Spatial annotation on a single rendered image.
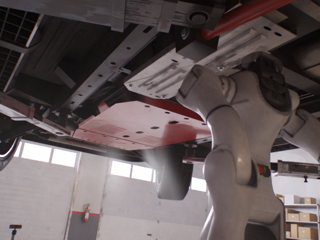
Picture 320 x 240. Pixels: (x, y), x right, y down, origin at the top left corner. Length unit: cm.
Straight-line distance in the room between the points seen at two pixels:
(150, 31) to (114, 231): 1003
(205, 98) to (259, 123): 22
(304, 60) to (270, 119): 63
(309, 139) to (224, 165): 52
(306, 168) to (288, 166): 12
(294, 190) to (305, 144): 1136
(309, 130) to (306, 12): 37
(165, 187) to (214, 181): 228
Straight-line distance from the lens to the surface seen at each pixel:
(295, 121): 121
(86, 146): 341
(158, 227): 1173
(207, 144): 284
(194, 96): 86
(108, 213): 1086
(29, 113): 184
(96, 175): 1064
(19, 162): 1015
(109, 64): 142
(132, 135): 242
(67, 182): 1041
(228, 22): 87
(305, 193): 1227
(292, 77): 161
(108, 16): 82
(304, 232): 1162
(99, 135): 259
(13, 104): 177
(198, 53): 98
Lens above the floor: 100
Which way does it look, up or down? 18 degrees up
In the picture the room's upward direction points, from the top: 6 degrees clockwise
